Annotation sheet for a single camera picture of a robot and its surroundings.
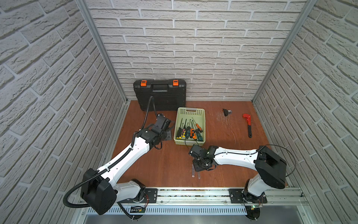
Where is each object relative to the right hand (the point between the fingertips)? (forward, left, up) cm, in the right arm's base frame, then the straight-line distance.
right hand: (199, 167), depth 84 cm
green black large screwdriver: (+20, -3, +2) cm, 20 cm away
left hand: (+17, +16, +17) cm, 29 cm away
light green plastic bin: (+39, -5, +3) cm, 40 cm away
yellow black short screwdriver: (+19, +10, +4) cm, 22 cm away
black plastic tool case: (+48, +18, +17) cm, 54 cm away
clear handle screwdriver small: (-4, +1, 0) cm, 4 cm away
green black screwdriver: (+24, +5, +3) cm, 25 cm away
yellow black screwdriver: (+26, +8, +3) cm, 28 cm away
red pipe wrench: (+34, -44, 0) cm, 56 cm away
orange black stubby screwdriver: (+23, +2, +3) cm, 24 cm away
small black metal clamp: (+42, -28, +1) cm, 51 cm away
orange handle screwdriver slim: (+29, +1, +1) cm, 29 cm away
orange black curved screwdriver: (+29, -3, +2) cm, 29 cm away
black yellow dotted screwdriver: (+22, +11, +4) cm, 25 cm away
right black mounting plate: (-17, -18, 0) cm, 25 cm away
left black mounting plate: (-14, +28, +1) cm, 31 cm away
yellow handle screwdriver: (+20, 0, +3) cm, 20 cm away
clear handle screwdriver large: (-4, +4, +7) cm, 9 cm away
